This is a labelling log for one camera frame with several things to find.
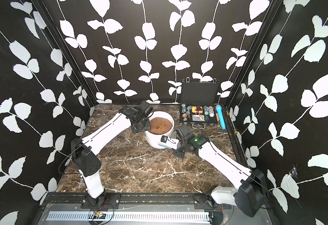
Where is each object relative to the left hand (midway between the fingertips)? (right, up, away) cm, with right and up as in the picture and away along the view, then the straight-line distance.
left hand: (147, 126), depth 83 cm
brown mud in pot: (+7, 0, +10) cm, 12 cm away
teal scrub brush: (+11, -11, -5) cm, 16 cm away
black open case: (+38, +17, +34) cm, 54 cm away
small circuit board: (-23, -45, -13) cm, 52 cm away
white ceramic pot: (+12, +7, +10) cm, 17 cm away
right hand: (+15, -11, -4) cm, 19 cm away
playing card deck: (+37, +5, +27) cm, 46 cm away
